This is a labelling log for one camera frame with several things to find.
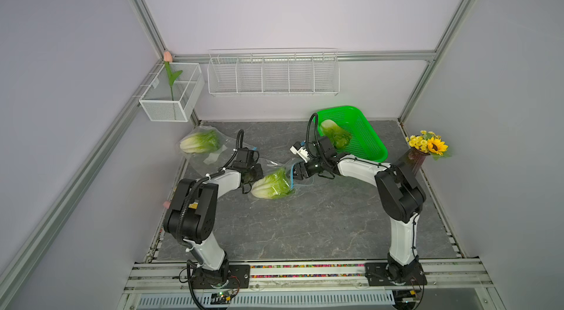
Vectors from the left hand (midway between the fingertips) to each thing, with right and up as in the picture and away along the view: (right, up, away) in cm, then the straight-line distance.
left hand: (259, 173), depth 97 cm
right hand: (+13, +1, -7) cm, 15 cm away
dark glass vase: (+65, +7, -10) cm, 66 cm away
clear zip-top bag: (-26, +4, +6) cm, 27 cm away
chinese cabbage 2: (+37, +16, +5) cm, 40 cm away
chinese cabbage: (+8, -3, -10) cm, 13 cm away
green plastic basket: (+50, +14, +12) cm, 53 cm away
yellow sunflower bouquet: (+65, +13, -18) cm, 69 cm away
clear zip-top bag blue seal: (+4, +3, +1) cm, 5 cm away
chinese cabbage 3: (-26, +14, +5) cm, 31 cm away
